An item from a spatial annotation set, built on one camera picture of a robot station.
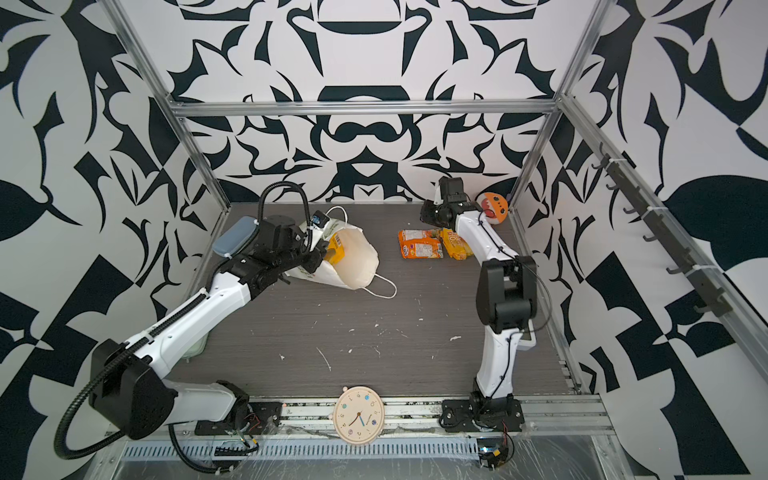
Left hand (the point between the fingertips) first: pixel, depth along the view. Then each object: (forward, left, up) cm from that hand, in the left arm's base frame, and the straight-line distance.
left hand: (326, 235), depth 79 cm
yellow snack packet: (+10, -40, -21) cm, 46 cm away
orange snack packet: (+13, -28, -22) cm, 38 cm away
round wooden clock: (-38, -8, -22) cm, 45 cm away
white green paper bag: (+5, -8, -18) cm, 20 cm away
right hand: (+16, -28, -7) cm, 33 cm away
